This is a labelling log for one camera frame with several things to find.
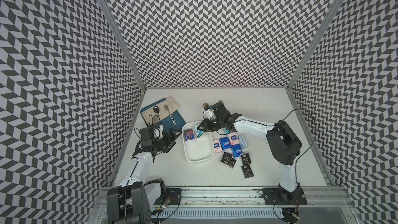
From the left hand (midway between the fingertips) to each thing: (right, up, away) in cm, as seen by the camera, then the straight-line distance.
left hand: (178, 137), depth 84 cm
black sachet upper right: (+36, -11, -2) cm, 38 cm away
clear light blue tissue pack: (+36, -3, +3) cm, 36 cm away
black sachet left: (+26, -10, -3) cm, 28 cm away
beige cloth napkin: (-9, +16, +23) cm, 30 cm away
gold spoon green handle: (+14, +17, +21) cm, 31 cm away
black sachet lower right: (+37, -16, -5) cm, 41 cm away
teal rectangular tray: (-5, +7, +16) cm, 18 cm away
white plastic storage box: (+12, -8, +2) cm, 14 cm away
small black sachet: (+29, -13, -3) cm, 32 cm away
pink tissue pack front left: (+22, -6, +2) cm, 23 cm away
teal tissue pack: (+11, +2, +1) cm, 11 cm away
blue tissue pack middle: (+26, -4, +4) cm, 27 cm away
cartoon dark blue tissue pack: (+5, +1, +4) cm, 7 cm away
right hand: (+11, +3, +3) cm, 12 cm away
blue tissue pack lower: (+32, -8, +1) cm, 33 cm away
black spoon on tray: (-19, +14, +20) cm, 31 cm away
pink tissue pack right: (+31, -2, +5) cm, 32 cm away
